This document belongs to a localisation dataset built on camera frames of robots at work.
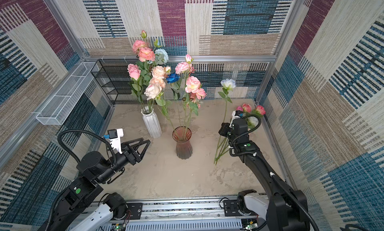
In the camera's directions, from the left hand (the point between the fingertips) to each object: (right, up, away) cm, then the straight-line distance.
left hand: (146, 139), depth 61 cm
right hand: (+34, +4, +23) cm, 41 cm away
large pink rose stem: (+58, +15, +51) cm, 78 cm away
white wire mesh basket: (-45, +12, +10) cm, 48 cm away
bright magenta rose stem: (+52, +15, +50) cm, 74 cm away
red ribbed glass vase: (+13, -1, +20) cm, 24 cm away
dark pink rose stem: (+66, +13, +48) cm, 83 cm away
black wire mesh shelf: (-37, +38, +44) cm, 69 cm away
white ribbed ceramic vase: (-5, +6, +26) cm, 28 cm away
